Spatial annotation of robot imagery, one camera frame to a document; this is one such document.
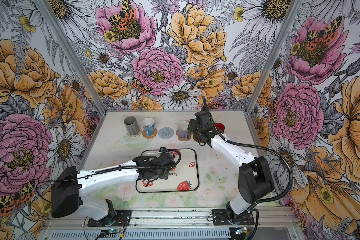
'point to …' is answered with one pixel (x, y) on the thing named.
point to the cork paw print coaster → (183, 138)
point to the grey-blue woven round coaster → (166, 133)
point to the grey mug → (131, 124)
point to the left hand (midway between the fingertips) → (162, 173)
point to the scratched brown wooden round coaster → (194, 137)
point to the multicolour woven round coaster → (133, 135)
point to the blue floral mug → (148, 125)
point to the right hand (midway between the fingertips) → (194, 127)
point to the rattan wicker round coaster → (151, 136)
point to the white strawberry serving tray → (183, 178)
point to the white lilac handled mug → (182, 128)
